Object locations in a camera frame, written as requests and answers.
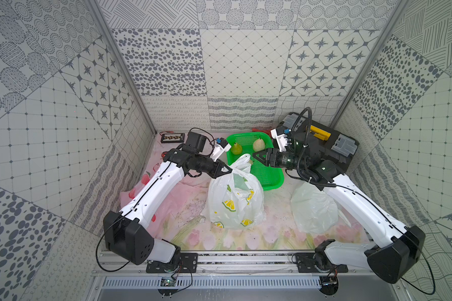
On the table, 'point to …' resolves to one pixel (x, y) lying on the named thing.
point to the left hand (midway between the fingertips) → (235, 172)
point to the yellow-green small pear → (236, 149)
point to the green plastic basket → (270, 178)
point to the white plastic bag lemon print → (314, 211)
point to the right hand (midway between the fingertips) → (256, 158)
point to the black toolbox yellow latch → (328, 143)
